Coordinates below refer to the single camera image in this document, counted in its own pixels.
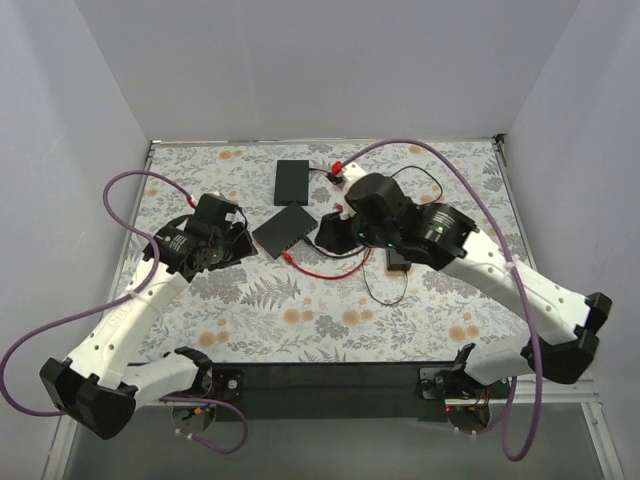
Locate floral patterned table mat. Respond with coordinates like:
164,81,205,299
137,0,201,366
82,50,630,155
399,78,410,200
135,141,528,362

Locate black power cord with prongs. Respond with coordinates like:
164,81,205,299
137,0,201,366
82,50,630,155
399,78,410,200
389,165,445,206

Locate red ethernet cable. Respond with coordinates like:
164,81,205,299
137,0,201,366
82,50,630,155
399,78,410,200
282,202,374,279

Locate aluminium frame rail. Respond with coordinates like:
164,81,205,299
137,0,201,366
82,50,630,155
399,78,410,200
62,363,601,407

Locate black rectangular box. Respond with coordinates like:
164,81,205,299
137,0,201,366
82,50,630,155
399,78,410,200
273,160,310,206

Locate black cable with plug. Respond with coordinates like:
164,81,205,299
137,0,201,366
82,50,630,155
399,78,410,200
299,167,409,306

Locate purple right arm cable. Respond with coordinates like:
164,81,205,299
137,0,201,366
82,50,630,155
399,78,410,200
329,138,546,460

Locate black network switch with ports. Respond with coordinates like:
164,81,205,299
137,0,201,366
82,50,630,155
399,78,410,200
252,203,318,260

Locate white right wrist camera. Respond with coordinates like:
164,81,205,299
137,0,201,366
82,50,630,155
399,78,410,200
327,161,367,189

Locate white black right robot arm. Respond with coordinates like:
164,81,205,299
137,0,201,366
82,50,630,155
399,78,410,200
316,168,612,394

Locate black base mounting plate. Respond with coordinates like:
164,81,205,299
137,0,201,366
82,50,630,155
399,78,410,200
202,362,484,422

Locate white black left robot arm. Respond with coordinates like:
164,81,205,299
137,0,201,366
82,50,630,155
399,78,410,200
40,194,256,440

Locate black power adapter brick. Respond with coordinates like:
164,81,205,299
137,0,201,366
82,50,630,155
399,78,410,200
386,249,412,272

